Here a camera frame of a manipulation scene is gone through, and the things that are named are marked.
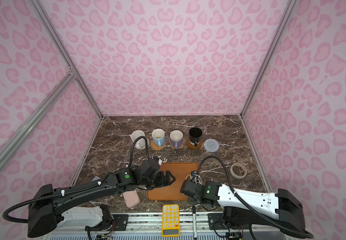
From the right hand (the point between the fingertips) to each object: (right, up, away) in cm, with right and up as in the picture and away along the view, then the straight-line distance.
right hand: (192, 198), depth 76 cm
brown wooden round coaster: (+2, +24, +24) cm, 34 cm away
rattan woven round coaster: (-22, +23, +23) cm, 39 cm away
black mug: (+4, +31, +20) cm, 37 cm away
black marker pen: (+1, -10, -4) cm, 11 cm away
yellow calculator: (-11, -9, -3) cm, 15 cm away
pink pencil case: (-32, -1, +2) cm, 32 cm away
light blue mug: (-20, +30, +23) cm, 43 cm away
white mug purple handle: (-8, +29, +27) cm, 40 cm away
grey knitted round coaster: (+15, +24, +25) cm, 38 cm away
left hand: (-10, +10, -3) cm, 15 cm away
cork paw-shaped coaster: (-7, +23, +19) cm, 31 cm away
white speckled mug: (-31, +26, +17) cm, 44 cm away
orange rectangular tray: (-11, +1, +6) cm, 12 cm away
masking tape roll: (+29, +10, +15) cm, 34 cm away
